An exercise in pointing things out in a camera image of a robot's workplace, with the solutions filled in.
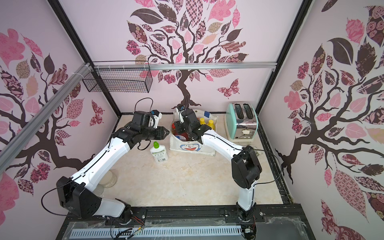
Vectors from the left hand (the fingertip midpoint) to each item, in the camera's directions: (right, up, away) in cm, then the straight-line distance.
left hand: (166, 134), depth 79 cm
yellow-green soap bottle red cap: (+3, +4, +9) cm, 10 cm away
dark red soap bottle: (+8, -2, +9) cm, 12 cm away
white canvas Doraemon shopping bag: (+16, -8, +8) cm, 19 cm away
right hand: (+6, +8, +6) cm, 12 cm away
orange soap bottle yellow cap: (+25, +6, +5) cm, 26 cm away
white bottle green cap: (-5, -11, +5) cm, 13 cm away
